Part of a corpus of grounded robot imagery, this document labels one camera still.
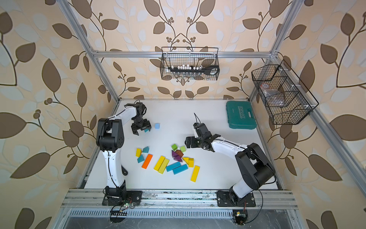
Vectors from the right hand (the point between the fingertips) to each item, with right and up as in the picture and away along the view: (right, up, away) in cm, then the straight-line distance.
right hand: (191, 141), depth 91 cm
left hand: (-32, +7, +9) cm, 34 cm away
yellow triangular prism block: (-3, -10, -6) cm, 12 cm away
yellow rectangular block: (-20, -12, -4) cm, 24 cm away
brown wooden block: (-7, -6, -2) cm, 10 cm away
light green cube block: (-5, -5, +1) cm, 7 cm away
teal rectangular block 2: (-7, -15, -7) cm, 18 cm away
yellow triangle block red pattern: (-34, -7, -1) cm, 35 cm away
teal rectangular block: (-11, -13, -6) cm, 19 cm away
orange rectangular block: (-28, -11, -4) cm, 30 cm away
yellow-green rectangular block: (-17, -13, -6) cm, 22 cm away
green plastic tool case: (+37, +17, +13) cm, 43 cm away
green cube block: (-11, -4, +1) cm, 12 cm away
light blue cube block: (-25, +9, +13) cm, 29 cm away
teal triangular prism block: (-32, +7, +8) cm, 33 cm away
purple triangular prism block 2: (-8, -9, -5) cm, 13 cm away
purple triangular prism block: (-11, -7, -2) cm, 13 cm away
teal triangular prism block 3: (-32, -10, -3) cm, 34 cm away
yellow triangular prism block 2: (0, -11, -6) cm, 13 cm away
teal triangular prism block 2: (-30, -5, 0) cm, 30 cm away
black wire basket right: (+54, +22, -19) cm, 61 cm away
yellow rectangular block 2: (+2, -17, -9) cm, 19 cm away
